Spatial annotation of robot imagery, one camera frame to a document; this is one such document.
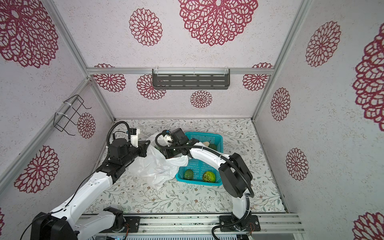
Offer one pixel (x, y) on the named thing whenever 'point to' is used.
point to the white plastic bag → (155, 167)
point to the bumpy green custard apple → (209, 176)
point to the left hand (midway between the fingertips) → (149, 143)
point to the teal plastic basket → (216, 139)
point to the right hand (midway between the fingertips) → (160, 150)
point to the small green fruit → (188, 174)
